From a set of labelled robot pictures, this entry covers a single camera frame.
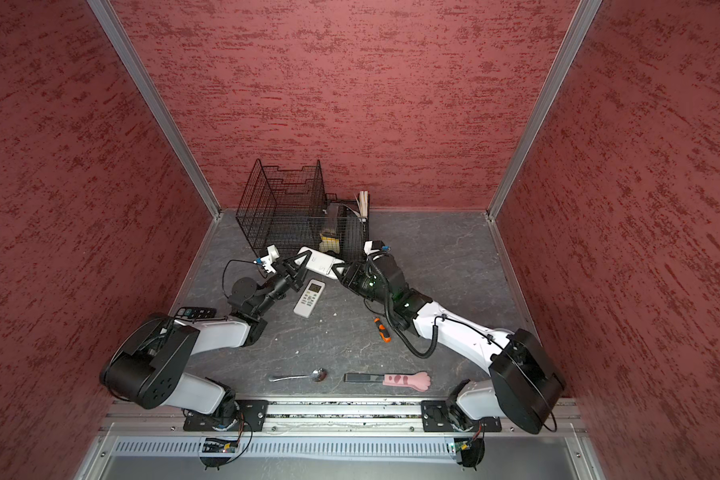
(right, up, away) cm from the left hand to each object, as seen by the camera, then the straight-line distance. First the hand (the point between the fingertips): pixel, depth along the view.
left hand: (315, 257), depth 79 cm
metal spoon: (+1, -32, 0) cm, 32 cm away
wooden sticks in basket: (+13, +17, +17) cm, 27 cm away
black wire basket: (-19, +17, +44) cm, 51 cm away
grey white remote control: (+2, -1, -2) cm, 3 cm away
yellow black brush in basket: (0, +5, +27) cm, 27 cm away
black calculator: (-40, -18, +13) cm, 46 cm away
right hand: (+5, -5, -2) cm, 7 cm away
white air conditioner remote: (-5, -14, +16) cm, 22 cm away
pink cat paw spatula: (+28, -33, -1) cm, 43 cm away
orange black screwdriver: (+20, -24, +8) cm, 32 cm away
